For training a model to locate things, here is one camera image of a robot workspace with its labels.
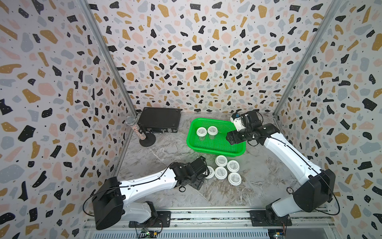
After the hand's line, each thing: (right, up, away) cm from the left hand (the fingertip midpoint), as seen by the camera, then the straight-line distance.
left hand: (198, 178), depth 79 cm
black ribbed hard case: (-27, +32, +35) cm, 55 cm away
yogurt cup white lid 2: (+20, -1, +2) cm, 20 cm away
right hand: (+19, +23, +3) cm, 30 cm away
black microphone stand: (-35, +18, +26) cm, 48 cm away
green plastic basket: (+14, +14, +21) cm, 29 cm away
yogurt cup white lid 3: (+7, +2, +3) cm, 8 cm away
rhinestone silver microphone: (-36, +31, -1) cm, 47 cm away
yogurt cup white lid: (+12, +1, +4) cm, 13 cm away
